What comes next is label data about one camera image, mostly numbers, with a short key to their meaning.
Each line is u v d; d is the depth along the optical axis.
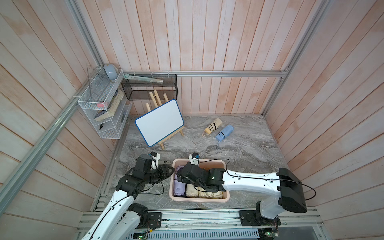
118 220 0.46
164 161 0.90
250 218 0.73
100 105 0.73
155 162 0.61
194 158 0.69
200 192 0.62
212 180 0.53
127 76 0.90
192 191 0.74
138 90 1.06
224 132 1.06
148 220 0.72
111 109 0.78
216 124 1.11
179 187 0.74
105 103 0.69
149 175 0.62
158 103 0.89
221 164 0.80
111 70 0.83
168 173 0.68
